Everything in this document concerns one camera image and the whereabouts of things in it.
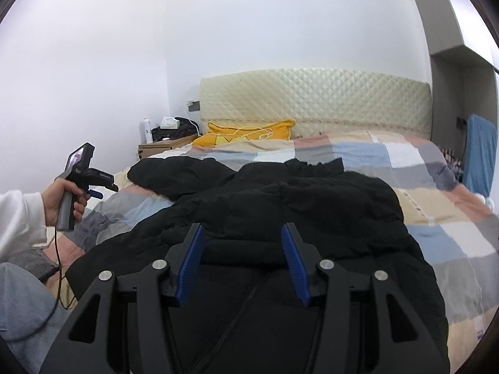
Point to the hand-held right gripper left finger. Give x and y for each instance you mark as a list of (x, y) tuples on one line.
[(189, 265)]

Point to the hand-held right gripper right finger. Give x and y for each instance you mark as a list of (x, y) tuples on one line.
[(296, 268)]

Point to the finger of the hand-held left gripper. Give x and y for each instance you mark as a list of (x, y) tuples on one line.
[(97, 194)]

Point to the black puffer jacket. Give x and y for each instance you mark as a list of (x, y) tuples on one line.
[(312, 202)]

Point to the person's left forearm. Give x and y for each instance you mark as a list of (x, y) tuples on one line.
[(19, 218)]

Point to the person's left hand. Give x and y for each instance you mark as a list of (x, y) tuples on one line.
[(50, 206)]

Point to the wooden nightstand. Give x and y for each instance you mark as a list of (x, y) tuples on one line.
[(156, 150)]

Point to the white bottle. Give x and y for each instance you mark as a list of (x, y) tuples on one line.
[(147, 130)]

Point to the tissue box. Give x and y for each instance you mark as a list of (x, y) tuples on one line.
[(169, 122)]

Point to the black bag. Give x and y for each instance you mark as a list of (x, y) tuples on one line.
[(183, 130)]

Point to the yellow pillow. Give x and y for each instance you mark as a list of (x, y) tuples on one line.
[(218, 138)]

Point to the person's leg in jeans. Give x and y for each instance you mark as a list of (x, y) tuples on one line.
[(23, 304)]

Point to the plaid patchwork blanket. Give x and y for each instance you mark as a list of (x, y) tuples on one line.
[(429, 202)]

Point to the cream quilted headboard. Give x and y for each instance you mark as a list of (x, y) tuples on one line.
[(312, 93)]

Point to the row of cosmetic bottles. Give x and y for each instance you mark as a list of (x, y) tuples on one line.
[(454, 161)]

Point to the blue towel on chair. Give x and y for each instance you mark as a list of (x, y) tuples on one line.
[(481, 152)]

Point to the grey and white wardrobe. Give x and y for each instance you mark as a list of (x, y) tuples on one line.
[(448, 85)]

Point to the wall socket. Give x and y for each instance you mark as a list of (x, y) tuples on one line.
[(193, 105)]

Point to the black wall switch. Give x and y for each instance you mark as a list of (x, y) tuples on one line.
[(461, 121)]

